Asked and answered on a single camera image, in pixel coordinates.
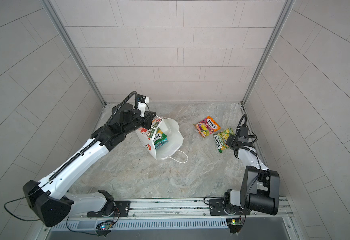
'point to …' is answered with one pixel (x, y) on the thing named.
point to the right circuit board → (235, 224)
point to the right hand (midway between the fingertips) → (232, 137)
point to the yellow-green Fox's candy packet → (220, 139)
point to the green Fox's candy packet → (160, 139)
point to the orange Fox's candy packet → (207, 126)
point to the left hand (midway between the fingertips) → (158, 111)
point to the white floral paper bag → (170, 128)
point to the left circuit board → (105, 225)
